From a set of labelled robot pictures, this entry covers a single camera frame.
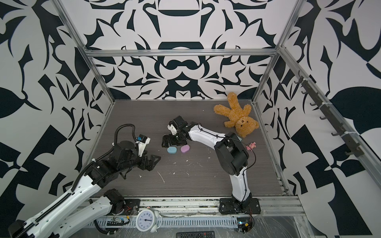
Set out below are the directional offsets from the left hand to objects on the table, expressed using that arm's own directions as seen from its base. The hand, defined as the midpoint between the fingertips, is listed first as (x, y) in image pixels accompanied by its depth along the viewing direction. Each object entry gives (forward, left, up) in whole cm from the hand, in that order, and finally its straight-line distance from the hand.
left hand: (152, 152), depth 75 cm
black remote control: (-33, -21, -15) cm, 42 cm away
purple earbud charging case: (+8, -16, -14) cm, 23 cm away
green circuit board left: (-27, +16, -14) cm, 34 cm away
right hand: (+10, -6, -9) cm, 15 cm away
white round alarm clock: (-27, +1, -14) cm, 30 cm away
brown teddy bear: (+20, -55, -8) cm, 59 cm away
